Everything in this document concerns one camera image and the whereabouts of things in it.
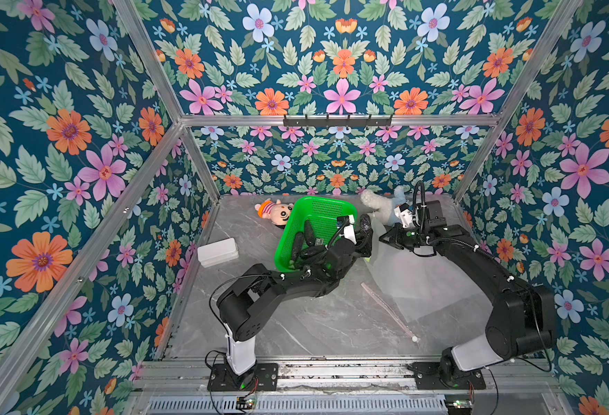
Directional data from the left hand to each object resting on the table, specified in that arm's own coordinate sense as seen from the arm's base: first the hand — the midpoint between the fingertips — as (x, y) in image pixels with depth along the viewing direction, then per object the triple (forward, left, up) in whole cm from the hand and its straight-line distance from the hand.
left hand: (372, 228), depth 83 cm
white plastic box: (+5, +57, -16) cm, 59 cm away
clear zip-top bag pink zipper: (-20, -5, -19) cm, 29 cm away
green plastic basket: (+24, +15, -18) cm, 33 cm away
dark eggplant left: (+8, +26, -17) cm, 32 cm away
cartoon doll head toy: (+20, +33, -12) cm, 41 cm away
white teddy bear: (+21, -12, -14) cm, 28 cm away
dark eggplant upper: (+11, +21, -16) cm, 29 cm away
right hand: (-1, -5, -3) cm, 6 cm away
